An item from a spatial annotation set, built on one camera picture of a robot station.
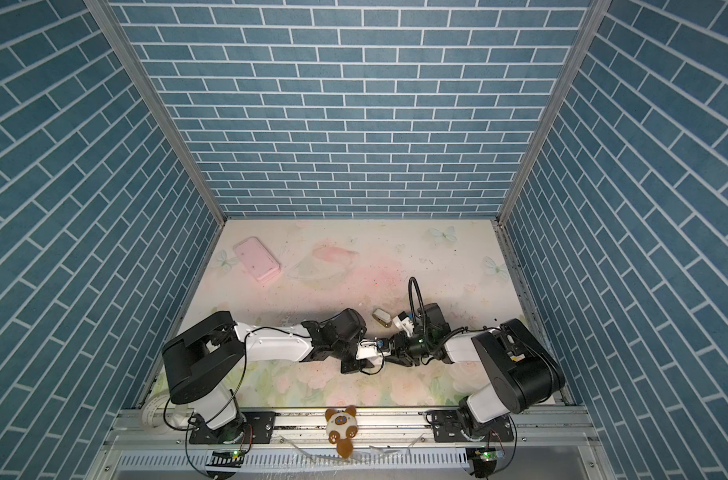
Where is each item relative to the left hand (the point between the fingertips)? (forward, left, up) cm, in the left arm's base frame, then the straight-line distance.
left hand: (371, 359), depth 85 cm
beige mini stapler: (+12, -4, +3) cm, 13 cm away
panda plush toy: (-17, +8, +3) cm, 19 cm away
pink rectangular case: (+35, +41, +2) cm, 54 cm away
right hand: (0, -2, +3) cm, 4 cm away
